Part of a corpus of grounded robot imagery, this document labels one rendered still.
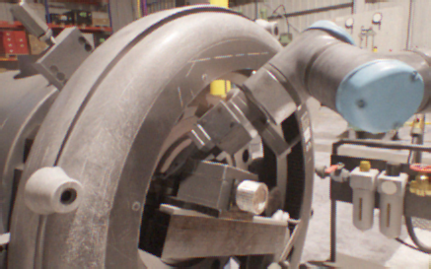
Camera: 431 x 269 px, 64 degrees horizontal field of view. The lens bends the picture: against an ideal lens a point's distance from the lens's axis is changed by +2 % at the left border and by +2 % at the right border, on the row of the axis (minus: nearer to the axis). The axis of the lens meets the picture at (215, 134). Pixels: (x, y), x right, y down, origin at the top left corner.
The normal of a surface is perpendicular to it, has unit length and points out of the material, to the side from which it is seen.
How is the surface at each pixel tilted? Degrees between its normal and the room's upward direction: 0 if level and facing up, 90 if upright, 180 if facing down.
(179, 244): 90
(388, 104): 108
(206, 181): 65
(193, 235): 90
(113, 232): 90
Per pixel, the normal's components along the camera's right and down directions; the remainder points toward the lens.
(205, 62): 0.79, 0.08
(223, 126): -0.24, -0.20
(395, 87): 0.25, 0.48
